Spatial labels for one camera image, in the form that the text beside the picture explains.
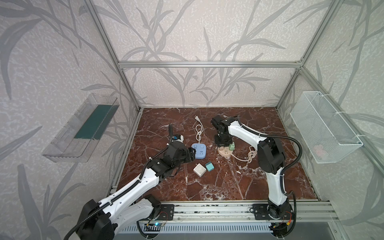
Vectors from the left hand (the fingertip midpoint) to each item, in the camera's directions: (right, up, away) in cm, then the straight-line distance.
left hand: (194, 147), depth 80 cm
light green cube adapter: (+23, -1, +11) cm, 25 cm away
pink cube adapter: (+18, -3, +13) cm, 23 cm away
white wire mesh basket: (+58, +8, -17) cm, 61 cm away
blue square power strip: (+3, -4, +14) cm, 15 cm away
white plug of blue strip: (+1, +16, +32) cm, 36 cm away
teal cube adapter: (+9, -13, +7) cm, 17 cm away
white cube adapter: (+3, -14, +5) cm, 15 cm away
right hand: (+16, 0, +15) cm, 22 cm away
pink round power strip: (+19, -6, +12) cm, 24 cm away
